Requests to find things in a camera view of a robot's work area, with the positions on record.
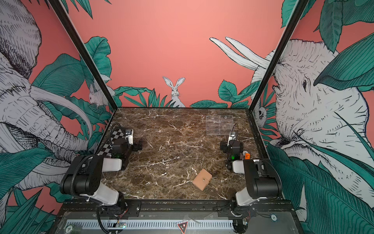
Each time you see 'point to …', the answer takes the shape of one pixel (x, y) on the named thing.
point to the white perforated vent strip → (147, 224)
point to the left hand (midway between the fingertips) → (135, 135)
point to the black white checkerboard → (107, 149)
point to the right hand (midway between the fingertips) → (231, 137)
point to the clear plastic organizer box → (219, 125)
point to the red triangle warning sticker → (183, 226)
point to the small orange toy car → (247, 156)
